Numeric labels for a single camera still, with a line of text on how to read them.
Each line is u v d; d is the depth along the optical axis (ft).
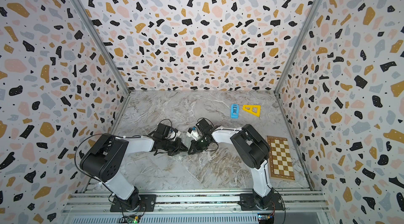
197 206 2.40
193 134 2.87
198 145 2.69
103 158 1.54
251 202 2.44
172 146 2.71
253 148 1.69
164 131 2.56
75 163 1.53
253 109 3.62
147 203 2.41
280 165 2.74
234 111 3.49
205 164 2.85
